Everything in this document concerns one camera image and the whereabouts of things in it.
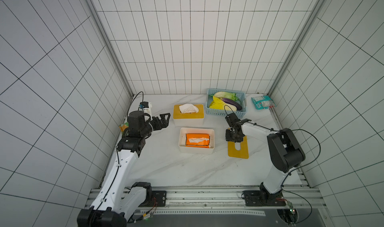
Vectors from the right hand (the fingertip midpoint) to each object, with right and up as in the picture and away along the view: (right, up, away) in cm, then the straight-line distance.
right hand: (225, 139), depth 95 cm
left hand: (-38, +15, -18) cm, 45 cm away
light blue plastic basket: (+17, +29, +18) cm, 38 cm away
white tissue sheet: (-24, +20, 0) cm, 31 cm away
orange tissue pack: (-15, -1, -10) cm, 18 cm away
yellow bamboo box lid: (-31, +16, 0) cm, 35 cm away
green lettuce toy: (+4, +30, +14) cm, 33 cm away
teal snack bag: (+32, +25, +15) cm, 44 cm away
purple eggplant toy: (+7, +25, +11) cm, 28 cm away
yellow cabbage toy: (-4, +23, +7) cm, 25 cm away
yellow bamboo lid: (+9, -7, -8) cm, 14 cm away
